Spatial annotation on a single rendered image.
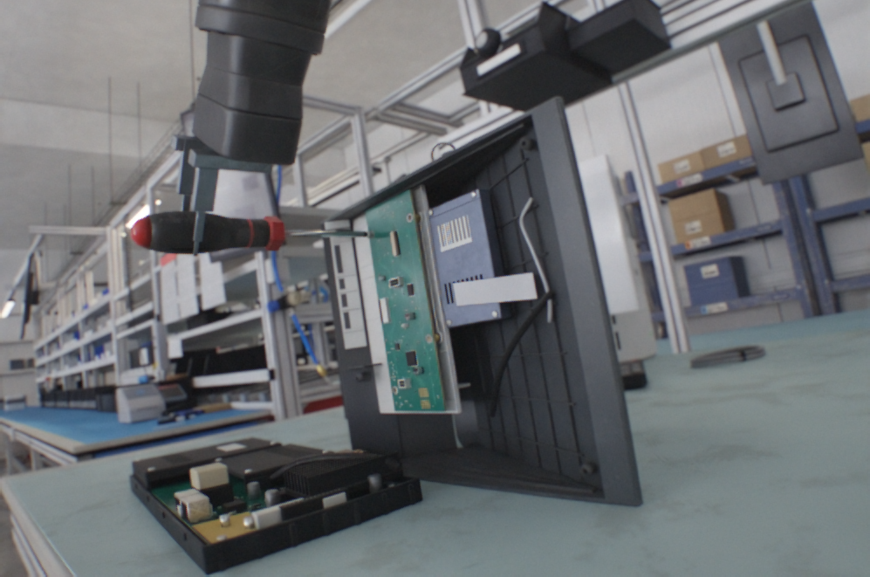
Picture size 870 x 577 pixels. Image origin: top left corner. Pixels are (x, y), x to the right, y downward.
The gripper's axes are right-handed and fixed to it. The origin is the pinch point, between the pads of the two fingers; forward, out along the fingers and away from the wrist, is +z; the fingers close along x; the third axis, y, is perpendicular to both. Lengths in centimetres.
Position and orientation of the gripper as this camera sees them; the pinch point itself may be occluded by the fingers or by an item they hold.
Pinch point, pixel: (188, 245)
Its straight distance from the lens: 35.2
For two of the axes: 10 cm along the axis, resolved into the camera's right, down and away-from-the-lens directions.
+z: -2.4, 9.3, 3.0
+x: -6.0, -3.8, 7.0
